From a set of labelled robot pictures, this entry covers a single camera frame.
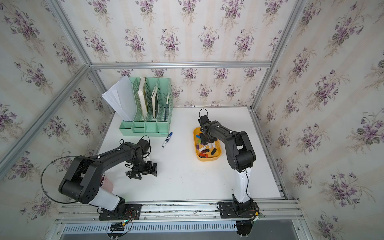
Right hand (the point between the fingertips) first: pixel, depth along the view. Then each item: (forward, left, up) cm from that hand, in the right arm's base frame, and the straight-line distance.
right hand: (209, 140), depth 100 cm
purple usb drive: (-5, +8, +1) cm, 10 cm away
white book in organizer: (+18, +44, +25) cm, 54 cm away
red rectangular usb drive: (-11, +4, 0) cm, 12 cm away
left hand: (-25, +34, 0) cm, 42 cm away
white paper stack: (+17, +58, +22) cm, 64 cm away
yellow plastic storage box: (-8, -1, -1) cm, 8 cm away
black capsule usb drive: (-8, -3, -1) cm, 8 cm away
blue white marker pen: (0, +29, 0) cm, 29 cm away
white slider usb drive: (-6, +5, 0) cm, 8 cm away
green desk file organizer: (+9, +42, +3) cm, 42 cm away
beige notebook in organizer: (+20, +38, +16) cm, 45 cm away
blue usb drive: (+4, +8, -1) cm, 9 cm away
